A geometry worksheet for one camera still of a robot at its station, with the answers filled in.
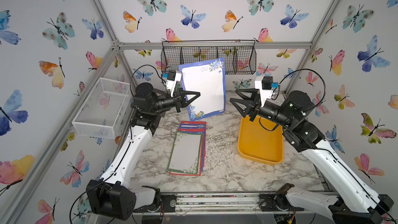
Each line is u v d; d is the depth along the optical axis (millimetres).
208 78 564
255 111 474
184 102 582
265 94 465
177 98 538
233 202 755
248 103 480
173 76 529
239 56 983
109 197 375
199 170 840
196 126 1016
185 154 887
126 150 444
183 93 572
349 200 394
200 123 1044
